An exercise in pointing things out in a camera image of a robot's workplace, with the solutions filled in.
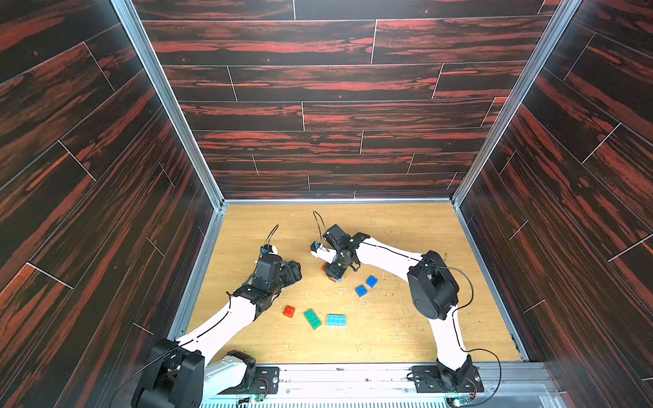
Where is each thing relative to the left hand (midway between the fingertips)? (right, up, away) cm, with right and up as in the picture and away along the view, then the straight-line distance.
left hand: (294, 268), depth 87 cm
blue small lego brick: (+24, -9, +3) cm, 25 cm away
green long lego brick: (+6, -17, -3) cm, 18 cm away
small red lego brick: (+10, 0, +1) cm, 10 cm away
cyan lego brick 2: (+15, -17, -3) cm, 23 cm away
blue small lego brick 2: (+28, -6, +5) cm, 29 cm away
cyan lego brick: (+16, -6, +7) cm, 18 cm away
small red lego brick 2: (-2, -15, -1) cm, 15 cm away
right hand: (+15, 0, +9) cm, 18 cm away
